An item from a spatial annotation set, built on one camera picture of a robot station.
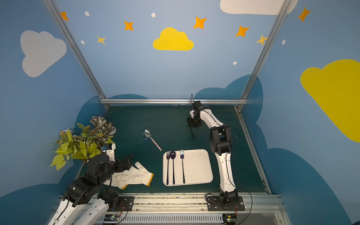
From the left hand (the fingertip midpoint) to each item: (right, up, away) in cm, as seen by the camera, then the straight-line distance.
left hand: (125, 154), depth 73 cm
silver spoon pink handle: (+5, +8, +28) cm, 30 cm away
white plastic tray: (+41, -12, +13) cm, 44 cm away
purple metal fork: (+21, -6, +19) cm, 29 cm away
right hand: (+38, +15, +32) cm, 52 cm away
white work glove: (+1, -15, +10) cm, 18 cm away
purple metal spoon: (+24, -5, +19) cm, 31 cm away
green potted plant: (-24, +5, +5) cm, 25 cm away
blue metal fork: (+4, +5, +28) cm, 29 cm away
